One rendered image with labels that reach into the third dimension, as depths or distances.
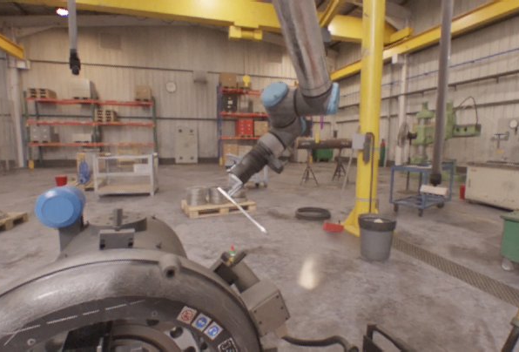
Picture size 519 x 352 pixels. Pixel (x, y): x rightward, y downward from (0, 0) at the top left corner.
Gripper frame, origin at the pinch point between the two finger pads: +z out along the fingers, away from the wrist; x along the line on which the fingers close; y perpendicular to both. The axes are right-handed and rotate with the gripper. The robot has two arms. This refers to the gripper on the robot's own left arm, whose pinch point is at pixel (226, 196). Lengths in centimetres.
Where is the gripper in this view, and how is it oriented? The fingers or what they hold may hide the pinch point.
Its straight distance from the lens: 90.2
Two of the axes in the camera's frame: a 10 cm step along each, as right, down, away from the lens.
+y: -7.0, -5.9, 4.0
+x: -1.4, -4.4, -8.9
